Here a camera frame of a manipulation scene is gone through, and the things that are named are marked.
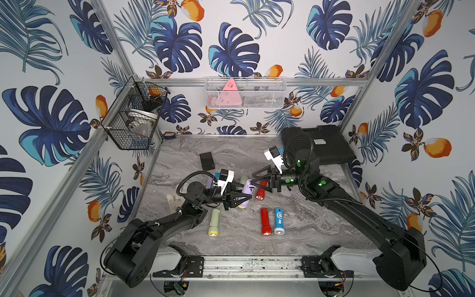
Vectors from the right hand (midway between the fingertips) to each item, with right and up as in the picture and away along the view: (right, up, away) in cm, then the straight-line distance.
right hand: (252, 177), depth 67 cm
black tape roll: (-51, +22, +54) cm, 78 cm away
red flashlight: (+6, -10, +26) cm, 28 cm away
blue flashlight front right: (+13, -24, +15) cm, 31 cm away
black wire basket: (-54, +24, +17) cm, 61 cm away
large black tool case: (+48, +16, +42) cm, 66 cm away
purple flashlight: (-15, -1, -5) cm, 16 cm away
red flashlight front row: (+7, -24, +15) cm, 30 cm away
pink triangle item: (-9, +37, +23) cm, 45 cm away
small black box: (-23, +5, +40) cm, 46 cm away
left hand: (-1, -5, 0) cm, 5 cm away
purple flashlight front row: (-2, -3, -4) cm, 5 cm away
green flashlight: (-16, -25, +15) cm, 33 cm away
